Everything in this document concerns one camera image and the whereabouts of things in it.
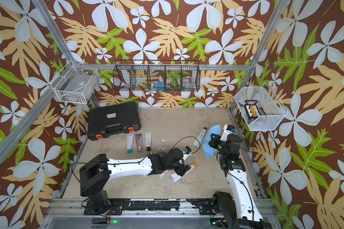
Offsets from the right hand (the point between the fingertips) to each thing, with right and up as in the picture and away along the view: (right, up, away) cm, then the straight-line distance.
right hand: (210, 133), depth 80 cm
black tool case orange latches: (-67, +9, +27) cm, 73 cm away
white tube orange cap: (-20, -26, +4) cm, 33 cm away
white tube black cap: (-39, -3, +22) cm, 45 cm away
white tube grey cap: (-4, -7, +19) cm, 20 cm away
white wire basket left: (-78, +29, +5) cm, 84 cm away
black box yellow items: (+25, +13, +2) cm, 28 cm away
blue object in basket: (-30, +32, +16) cm, 47 cm away
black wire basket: (-15, +39, +20) cm, 46 cm away
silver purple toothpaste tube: (-46, -4, +22) cm, 51 cm away
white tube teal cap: (-51, -8, +17) cm, 55 cm away
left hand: (-13, -16, +1) cm, 21 cm away
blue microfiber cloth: (-1, -9, -1) cm, 9 cm away
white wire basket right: (+31, +14, +3) cm, 34 cm away
